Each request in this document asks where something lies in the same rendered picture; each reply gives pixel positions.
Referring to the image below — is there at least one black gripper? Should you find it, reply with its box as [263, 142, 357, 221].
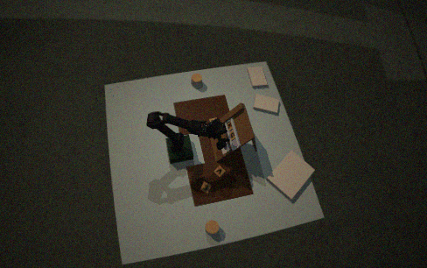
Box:
[209, 118, 230, 150]

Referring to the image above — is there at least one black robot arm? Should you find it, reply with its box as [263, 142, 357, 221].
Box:
[146, 111, 227, 153]

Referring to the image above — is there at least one white paper ticket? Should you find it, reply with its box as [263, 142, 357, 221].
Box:
[221, 142, 230, 154]

